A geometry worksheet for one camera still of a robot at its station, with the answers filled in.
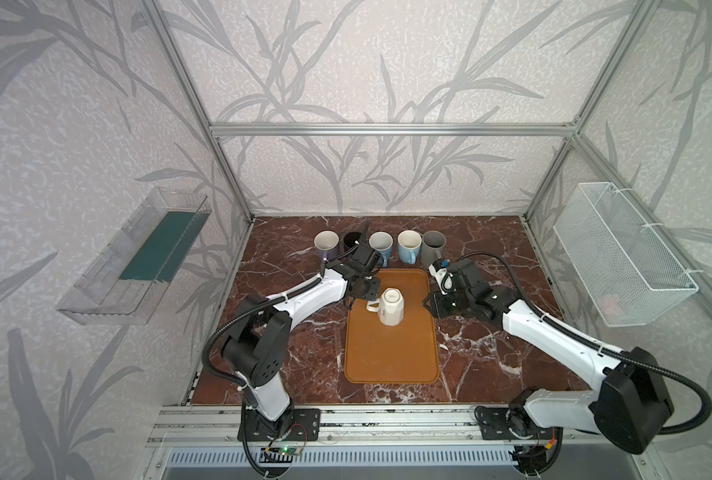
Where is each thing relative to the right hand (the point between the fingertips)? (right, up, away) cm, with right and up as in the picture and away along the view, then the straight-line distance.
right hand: (428, 292), depth 84 cm
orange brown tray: (-7, -18, +1) cm, 20 cm away
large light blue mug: (-3, +13, +20) cm, 24 cm away
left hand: (-15, +2, +7) cm, 17 cm away
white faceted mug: (-11, -4, +1) cm, 12 cm away
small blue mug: (-13, +14, +20) cm, 28 cm away
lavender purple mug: (-32, +14, +20) cm, 41 cm away
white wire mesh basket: (+39, +7, -21) cm, 45 cm away
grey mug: (+5, +14, +18) cm, 23 cm away
